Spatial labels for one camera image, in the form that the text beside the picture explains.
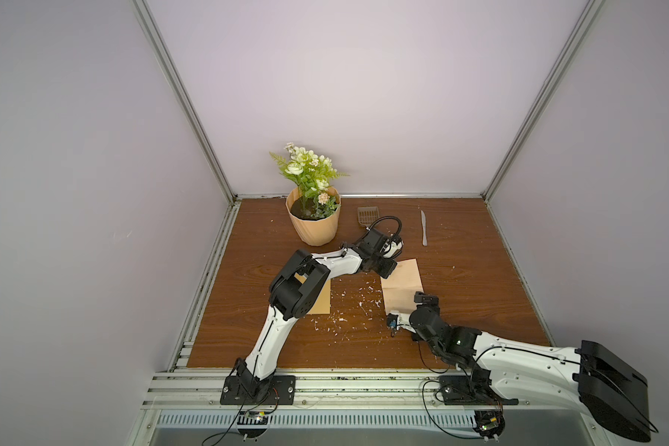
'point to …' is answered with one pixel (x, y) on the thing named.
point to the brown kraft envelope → (322, 303)
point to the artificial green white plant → (312, 173)
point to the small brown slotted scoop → (368, 216)
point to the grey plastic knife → (425, 241)
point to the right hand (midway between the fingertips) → (420, 294)
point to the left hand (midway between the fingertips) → (399, 267)
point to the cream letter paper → (400, 286)
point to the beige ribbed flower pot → (312, 230)
